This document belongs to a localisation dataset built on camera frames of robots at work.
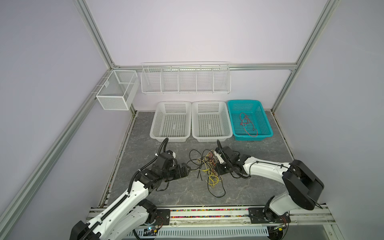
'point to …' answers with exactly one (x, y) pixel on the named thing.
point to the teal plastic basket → (255, 110)
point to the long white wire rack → (186, 78)
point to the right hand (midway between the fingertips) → (217, 169)
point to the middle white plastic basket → (211, 121)
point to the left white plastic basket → (172, 120)
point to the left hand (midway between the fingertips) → (184, 173)
